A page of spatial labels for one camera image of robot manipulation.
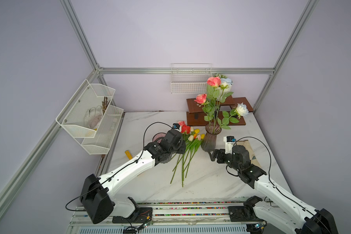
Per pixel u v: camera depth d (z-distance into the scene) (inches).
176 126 27.1
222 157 27.7
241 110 29.1
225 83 31.5
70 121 25.7
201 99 30.9
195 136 40.0
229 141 27.7
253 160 36.5
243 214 28.6
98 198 15.2
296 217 17.0
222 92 32.8
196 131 42.1
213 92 30.8
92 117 30.3
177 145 23.8
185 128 40.1
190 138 39.5
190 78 38.5
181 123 42.3
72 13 27.3
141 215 28.6
